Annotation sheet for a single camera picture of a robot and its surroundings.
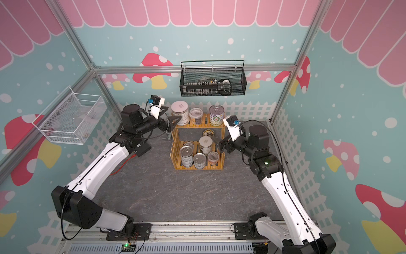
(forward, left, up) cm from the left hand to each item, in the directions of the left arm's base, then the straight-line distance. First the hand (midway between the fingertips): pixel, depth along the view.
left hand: (174, 114), depth 73 cm
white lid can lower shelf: (+2, -14, -25) cm, 29 cm away
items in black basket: (+26, -16, -3) cm, 31 cm away
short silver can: (-8, -11, -29) cm, 32 cm away
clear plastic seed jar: (+2, -10, -3) cm, 10 cm away
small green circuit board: (-49, +20, -39) cm, 66 cm away
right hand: (-9, -22, 0) cm, 23 cm away
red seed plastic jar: (-6, -19, -29) cm, 35 cm away
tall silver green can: (-7, -4, -23) cm, 24 cm away
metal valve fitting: (+15, +12, -35) cm, 40 cm away
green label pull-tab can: (+3, -20, -1) cm, 20 cm away
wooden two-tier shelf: (+1, -11, -27) cm, 29 cm away
